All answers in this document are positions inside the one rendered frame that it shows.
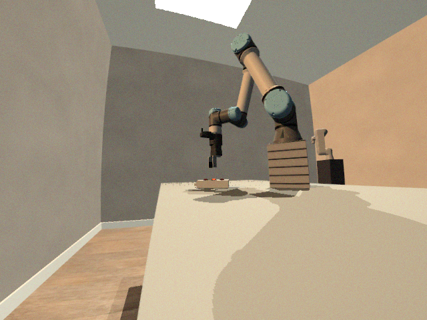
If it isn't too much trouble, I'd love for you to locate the white power strip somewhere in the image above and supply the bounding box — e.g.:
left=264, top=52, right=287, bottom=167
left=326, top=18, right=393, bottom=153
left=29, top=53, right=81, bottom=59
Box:
left=194, top=179, right=229, bottom=189

